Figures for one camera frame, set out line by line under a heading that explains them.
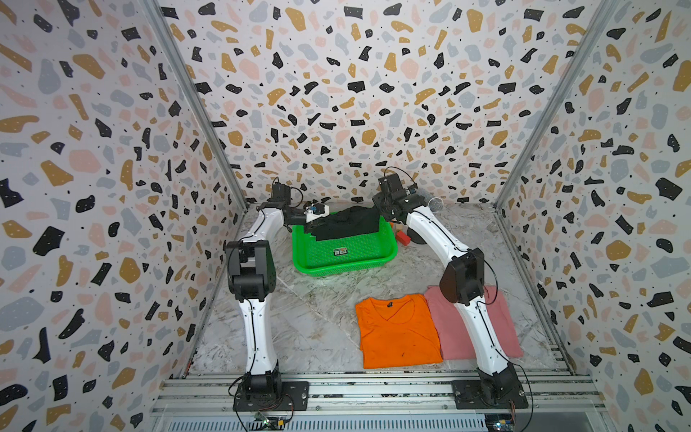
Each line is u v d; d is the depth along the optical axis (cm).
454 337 85
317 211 83
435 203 88
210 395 75
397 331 86
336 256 104
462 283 63
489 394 65
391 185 77
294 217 87
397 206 75
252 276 60
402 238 106
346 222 94
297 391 75
